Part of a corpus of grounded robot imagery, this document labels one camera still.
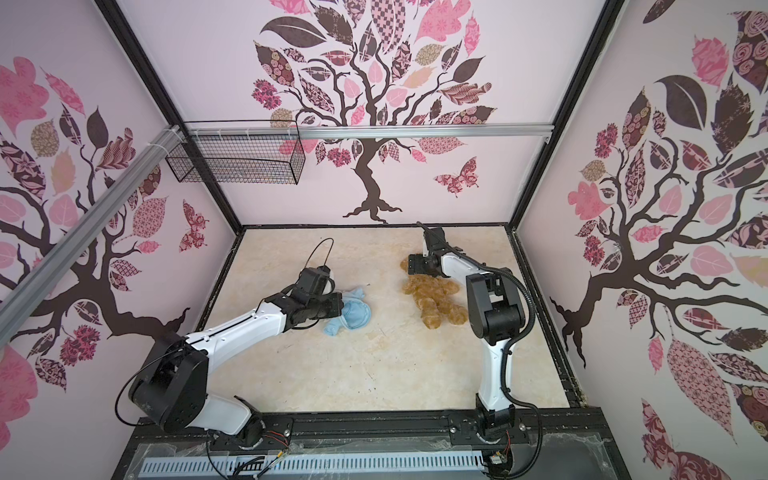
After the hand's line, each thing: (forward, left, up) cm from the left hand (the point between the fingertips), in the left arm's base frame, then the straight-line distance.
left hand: (343, 308), depth 88 cm
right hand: (+20, -26, -3) cm, 33 cm away
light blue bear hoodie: (+1, -3, -5) cm, 6 cm away
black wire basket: (+43, +35, +26) cm, 62 cm away
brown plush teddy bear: (+5, -27, -1) cm, 28 cm away
